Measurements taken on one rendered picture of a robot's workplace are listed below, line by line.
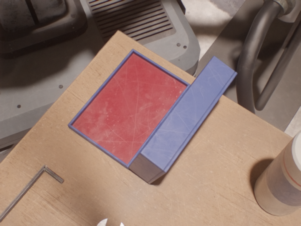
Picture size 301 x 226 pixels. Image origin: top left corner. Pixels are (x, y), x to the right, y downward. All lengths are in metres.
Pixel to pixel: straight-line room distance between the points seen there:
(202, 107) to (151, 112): 0.13
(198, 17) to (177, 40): 0.37
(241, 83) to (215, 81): 0.25
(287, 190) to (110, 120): 0.27
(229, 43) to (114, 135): 0.71
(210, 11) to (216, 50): 0.14
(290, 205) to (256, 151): 0.12
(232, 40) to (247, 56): 0.51
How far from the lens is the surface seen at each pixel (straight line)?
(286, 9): 0.82
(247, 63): 0.77
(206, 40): 1.27
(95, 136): 0.63
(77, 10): 0.96
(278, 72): 1.00
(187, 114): 0.51
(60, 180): 0.61
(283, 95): 1.22
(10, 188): 0.63
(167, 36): 0.96
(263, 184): 0.57
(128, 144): 0.62
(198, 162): 0.62
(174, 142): 0.50
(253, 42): 0.77
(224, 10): 1.34
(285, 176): 0.49
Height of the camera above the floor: 1.06
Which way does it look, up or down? 66 degrees down
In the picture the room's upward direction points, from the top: straight up
